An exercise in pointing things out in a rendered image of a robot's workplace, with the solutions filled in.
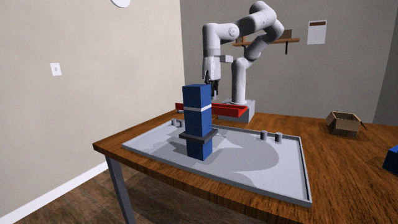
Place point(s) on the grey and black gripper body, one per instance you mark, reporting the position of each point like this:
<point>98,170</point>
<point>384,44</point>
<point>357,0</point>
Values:
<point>212,64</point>

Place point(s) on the blue open bin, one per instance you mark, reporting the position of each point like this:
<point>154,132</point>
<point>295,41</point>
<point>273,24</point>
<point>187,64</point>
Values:
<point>391,160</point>

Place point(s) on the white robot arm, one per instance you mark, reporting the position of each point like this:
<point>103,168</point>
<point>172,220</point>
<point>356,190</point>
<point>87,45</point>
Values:
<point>261,17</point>

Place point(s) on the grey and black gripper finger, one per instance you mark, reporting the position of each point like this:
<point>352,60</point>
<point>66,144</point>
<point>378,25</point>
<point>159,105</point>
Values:
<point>215,85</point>
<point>207,81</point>

